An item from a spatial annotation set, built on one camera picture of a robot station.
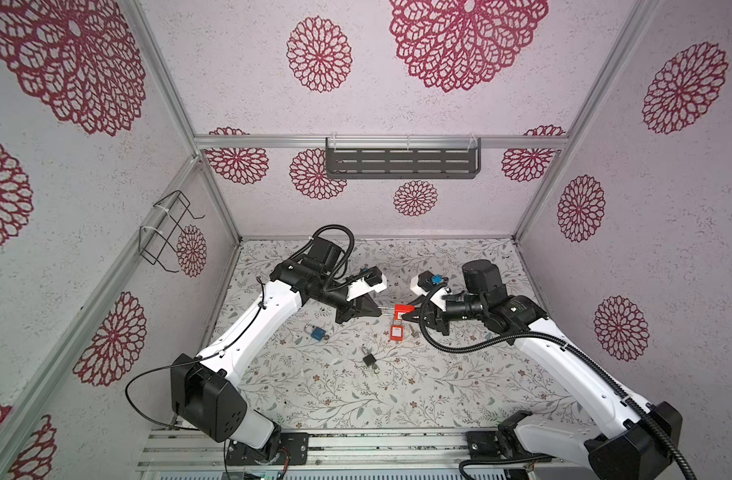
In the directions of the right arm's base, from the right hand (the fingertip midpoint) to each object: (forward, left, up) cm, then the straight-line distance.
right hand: (406, 305), depth 70 cm
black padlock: (-2, +9, -27) cm, 29 cm away
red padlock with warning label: (-2, +2, +1) cm, 3 cm away
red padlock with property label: (+7, +1, -27) cm, 28 cm away
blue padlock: (+6, +26, -26) cm, 37 cm away
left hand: (-1, +8, -3) cm, 8 cm away
